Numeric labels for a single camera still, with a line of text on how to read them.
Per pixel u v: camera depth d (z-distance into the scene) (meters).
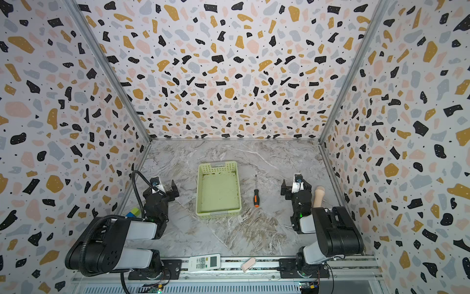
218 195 0.98
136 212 0.88
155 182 0.75
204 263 0.75
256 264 0.76
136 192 0.64
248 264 0.75
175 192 0.84
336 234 0.45
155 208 0.67
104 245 0.43
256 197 0.94
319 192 0.94
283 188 0.85
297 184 0.78
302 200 0.69
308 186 0.85
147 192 0.80
